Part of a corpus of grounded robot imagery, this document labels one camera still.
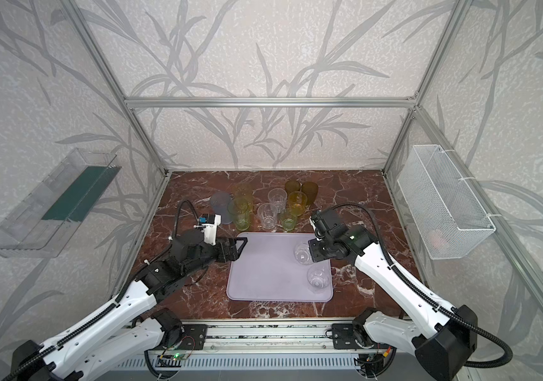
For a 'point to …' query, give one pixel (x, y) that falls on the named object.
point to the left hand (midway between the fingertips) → (238, 241)
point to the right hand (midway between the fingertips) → (314, 247)
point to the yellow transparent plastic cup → (297, 202)
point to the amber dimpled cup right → (310, 188)
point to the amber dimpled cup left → (292, 186)
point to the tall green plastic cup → (240, 208)
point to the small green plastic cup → (289, 221)
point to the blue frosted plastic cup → (219, 202)
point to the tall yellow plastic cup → (243, 190)
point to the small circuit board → (172, 356)
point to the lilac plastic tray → (266, 270)
